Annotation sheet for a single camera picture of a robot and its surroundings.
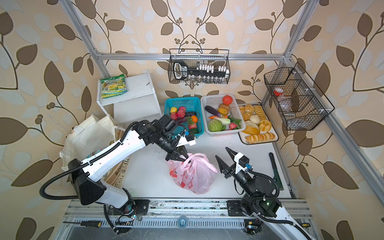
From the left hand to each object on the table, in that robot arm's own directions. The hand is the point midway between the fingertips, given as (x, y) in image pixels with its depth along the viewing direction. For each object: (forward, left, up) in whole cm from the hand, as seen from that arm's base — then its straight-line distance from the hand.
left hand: (190, 159), depth 64 cm
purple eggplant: (+49, -13, -22) cm, 55 cm away
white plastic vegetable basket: (+58, -14, -20) cm, 62 cm away
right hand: (+3, -14, +1) cm, 15 cm away
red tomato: (+54, -23, -14) cm, 60 cm away
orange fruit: (+40, 0, -20) cm, 45 cm away
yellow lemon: (+48, +17, -21) cm, 55 cm away
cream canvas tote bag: (+13, +55, -5) cm, 56 cm away
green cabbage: (+32, -14, -16) cm, 38 cm away
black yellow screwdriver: (-23, +48, -24) cm, 58 cm away
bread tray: (+34, -45, -22) cm, 60 cm away
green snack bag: (+36, +44, +10) cm, 58 cm away
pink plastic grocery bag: (-5, -3, -7) cm, 9 cm away
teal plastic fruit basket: (+53, +2, -23) cm, 58 cm away
